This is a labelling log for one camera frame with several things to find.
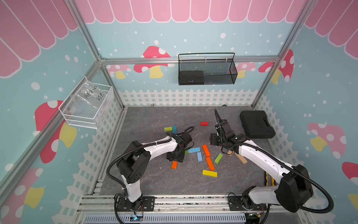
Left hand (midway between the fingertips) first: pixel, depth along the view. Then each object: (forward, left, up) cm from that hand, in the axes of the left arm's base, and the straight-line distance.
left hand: (175, 161), depth 88 cm
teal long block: (+26, +2, -2) cm, 26 cm away
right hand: (+11, -23, +11) cm, 28 cm away
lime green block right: (+3, -28, -1) cm, 28 cm away
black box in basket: (+46, -10, +30) cm, 56 cm away
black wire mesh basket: (+50, -26, +32) cm, 65 cm away
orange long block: (-2, +1, -1) cm, 3 cm away
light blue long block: (+9, -12, -1) cm, 15 cm away
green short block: (+7, -7, -2) cm, 10 cm away
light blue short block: (+4, -16, -2) cm, 16 cm away
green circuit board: (-30, +19, -5) cm, 36 cm away
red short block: (+31, -21, -2) cm, 38 cm away
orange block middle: (+1, -22, -2) cm, 22 cm away
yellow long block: (-6, -21, -2) cm, 22 cm away
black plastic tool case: (+29, -60, +2) cm, 66 cm away
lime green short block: (+26, +7, -2) cm, 27 cm away
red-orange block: (+8, -20, -2) cm, 22 cm away
